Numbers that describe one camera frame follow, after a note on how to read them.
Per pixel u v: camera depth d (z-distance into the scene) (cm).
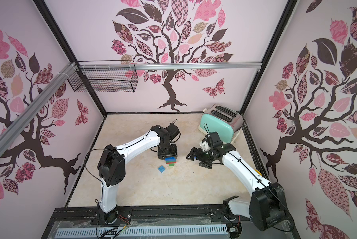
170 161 87
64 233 70
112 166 49
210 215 74
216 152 59
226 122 91
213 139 66
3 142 52
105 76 95
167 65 93
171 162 89
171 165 91
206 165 73
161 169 89
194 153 72
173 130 73
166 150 74
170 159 85
